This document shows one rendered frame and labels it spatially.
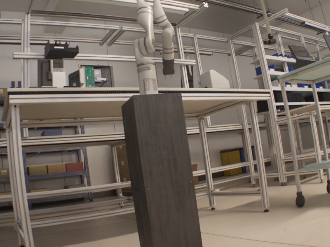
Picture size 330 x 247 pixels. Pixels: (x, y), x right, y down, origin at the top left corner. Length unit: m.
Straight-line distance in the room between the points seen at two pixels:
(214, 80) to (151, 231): 1.27
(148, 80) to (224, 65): 7.08
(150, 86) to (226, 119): 6.65
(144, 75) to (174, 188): 0.56
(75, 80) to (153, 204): 1.10
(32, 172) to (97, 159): 1.47
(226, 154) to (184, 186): 6.18
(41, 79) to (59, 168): 2.15
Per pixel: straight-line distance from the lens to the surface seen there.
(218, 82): 2.35
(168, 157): 1.46
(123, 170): 5.73
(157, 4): 1.92
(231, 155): 7.61
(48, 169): 5.61
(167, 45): 1.99
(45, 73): 3.95
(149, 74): 1.59
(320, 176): 3.86
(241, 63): 9.12
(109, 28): 3.86
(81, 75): 2.08
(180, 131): 1.50
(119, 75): 6.85
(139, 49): 1.64
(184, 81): 3.23
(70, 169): 5.70
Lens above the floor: 0.53
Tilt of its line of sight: 9 degrees up
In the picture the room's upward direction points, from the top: 8 degrees counter-clockwise
